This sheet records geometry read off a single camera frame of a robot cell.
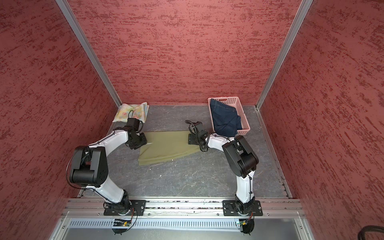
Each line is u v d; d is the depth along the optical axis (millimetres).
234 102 1209
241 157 524
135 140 796
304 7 711
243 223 711
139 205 754
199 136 772
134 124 762
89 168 467
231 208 740
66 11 723
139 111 1134
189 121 777
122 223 719
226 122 1061
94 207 757
